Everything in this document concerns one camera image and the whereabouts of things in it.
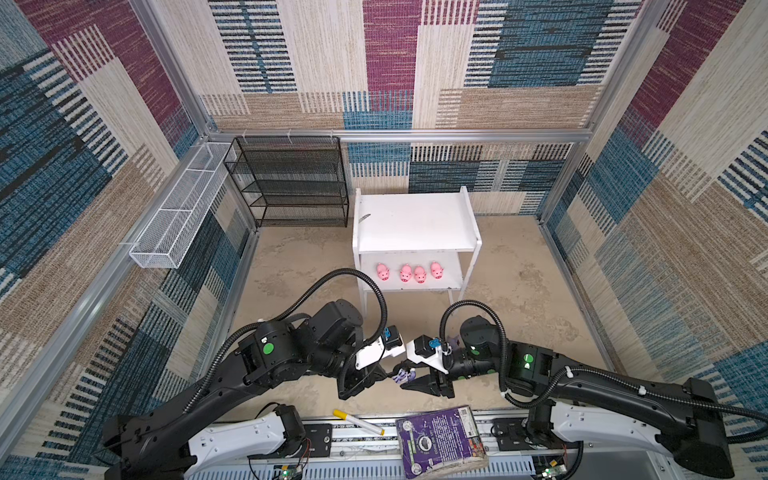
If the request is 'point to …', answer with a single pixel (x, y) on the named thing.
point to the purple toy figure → (454, 343)
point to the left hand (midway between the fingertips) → (383, 372)
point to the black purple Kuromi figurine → (404, 375)
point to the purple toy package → (440, 443)
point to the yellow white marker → (341, 415)
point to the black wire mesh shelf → (291, 181)
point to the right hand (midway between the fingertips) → (406, 379)
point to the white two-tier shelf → (419, 241)
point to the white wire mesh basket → (167, 238)
